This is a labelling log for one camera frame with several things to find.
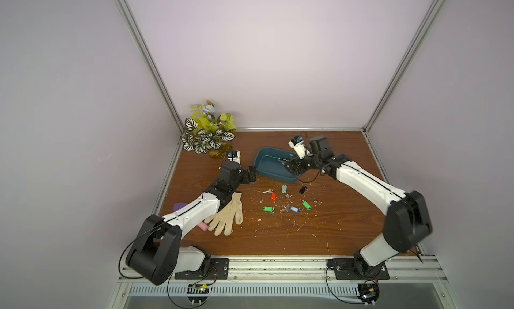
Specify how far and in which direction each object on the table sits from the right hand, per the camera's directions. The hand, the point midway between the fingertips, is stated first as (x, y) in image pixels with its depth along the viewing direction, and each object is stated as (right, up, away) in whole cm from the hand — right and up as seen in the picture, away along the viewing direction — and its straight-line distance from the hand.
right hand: (293, 156), depth 86 cm
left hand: (-20, -4, +1) cm, 20 cm away
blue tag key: (0, -24, +4) cm, 24 cm away
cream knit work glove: (-31, -28, 0) cm, 42 cm away
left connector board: (-37, -50, -14) cm, 64 cm away
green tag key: (+8, -23, +4) cm, 25 cm away
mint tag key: (-3, -16, +9) cm, 19 cm away
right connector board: (+25, -49, -15) cm, 57 cm away
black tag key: (+6, -17, +9) cm, 20 cm away
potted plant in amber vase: (-38, +10, +1) cm, 39 cm away
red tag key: (-8, -19, +7) cm, 22 cm away
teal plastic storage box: (-11, -5, +22) cm, 25 cm away
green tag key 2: (-10, -24, +4) cm, 27 cm away
